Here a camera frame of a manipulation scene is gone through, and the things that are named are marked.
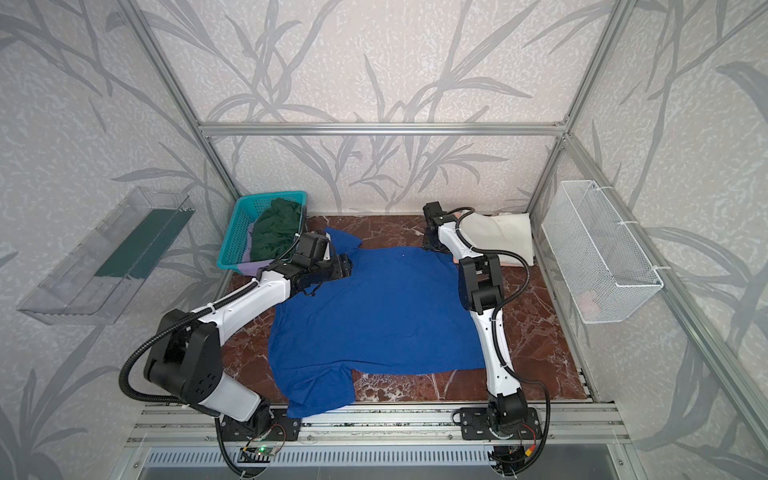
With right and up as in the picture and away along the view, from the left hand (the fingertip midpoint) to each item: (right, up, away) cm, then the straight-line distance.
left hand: (347, 256), depth 90 cm
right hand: (+29, +6, +22) cm, 37 cm away
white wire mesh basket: (+59, -2, -29) cm, 66 cm away
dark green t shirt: (-30, +9, +18) cm, 36 cm away
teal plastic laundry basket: (-44, +16, +24) cm, 53 cm away
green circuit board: (-16, -45, -19) cm, 52 cm away
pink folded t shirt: (+36, -2, +16) cm, 39 cm away
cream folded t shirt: (+55, +8, +19) cm, 58 cm away
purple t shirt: (-31, -4, +2) cm, 32 cm away
